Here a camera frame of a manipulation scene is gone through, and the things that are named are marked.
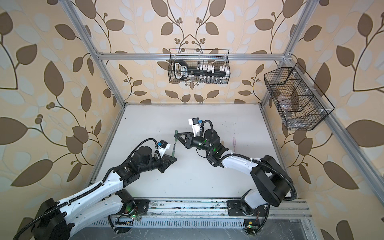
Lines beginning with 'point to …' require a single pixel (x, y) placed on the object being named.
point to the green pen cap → (176, 139)
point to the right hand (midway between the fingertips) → (175, 137)
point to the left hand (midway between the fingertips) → (176, 158)
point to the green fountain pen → (173, 150)
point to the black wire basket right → (300, 104)
